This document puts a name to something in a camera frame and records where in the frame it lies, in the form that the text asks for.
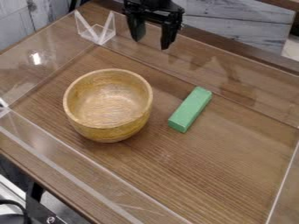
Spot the black table frame bracket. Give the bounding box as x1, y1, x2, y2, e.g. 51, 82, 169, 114
26, 182, 67, 224

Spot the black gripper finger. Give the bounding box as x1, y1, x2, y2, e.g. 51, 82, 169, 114
161, 21, 182, 50
127, 13, 146, 41

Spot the clear acrylic corner bracket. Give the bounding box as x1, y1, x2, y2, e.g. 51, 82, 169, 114
74, 10, 117, 46

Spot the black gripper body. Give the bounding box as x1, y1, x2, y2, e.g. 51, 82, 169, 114
123, 0, 185, 25

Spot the black cable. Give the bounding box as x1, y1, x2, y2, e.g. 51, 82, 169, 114
0, 199, 30, 224

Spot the brown wooden bowl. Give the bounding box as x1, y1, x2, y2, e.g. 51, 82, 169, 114
63, 68, 154, 143

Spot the green rectangular block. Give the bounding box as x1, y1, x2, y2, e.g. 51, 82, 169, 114
169, 87, 213, 133

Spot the clear acrylic tray wall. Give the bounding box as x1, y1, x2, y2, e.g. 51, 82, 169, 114
0, 16, 299, 224

